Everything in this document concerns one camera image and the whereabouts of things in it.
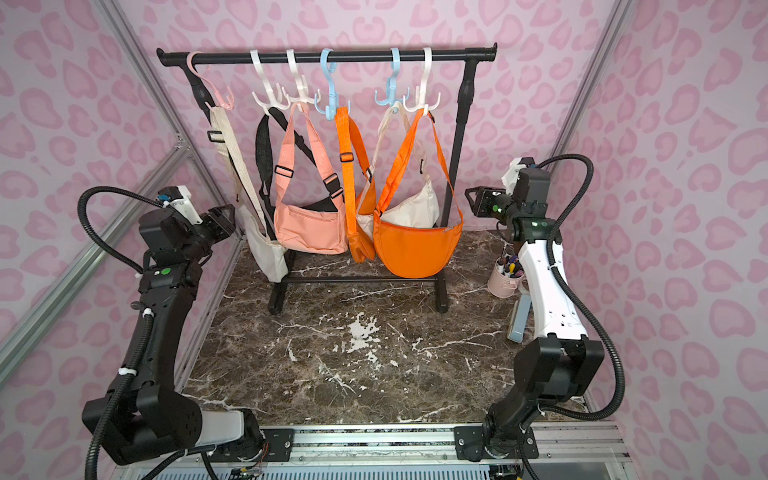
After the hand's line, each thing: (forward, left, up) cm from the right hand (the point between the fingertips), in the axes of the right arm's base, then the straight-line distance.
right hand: (473, 191), depth 75 cm
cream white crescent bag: (+9, +13, -14) cm, 21 cm away
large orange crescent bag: (+1, +16, -22) cm, 27 cm away
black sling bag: (+4, +38, -5) cm, 39 cm away
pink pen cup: (-6, -14, -28) cm, 32 cm away
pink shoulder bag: (+3, +49, -17) cm, 51 cm away
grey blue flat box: (-16, -18, -34) cm, 41 cm away
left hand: (-6, +60, +1) cm, 61 cm away
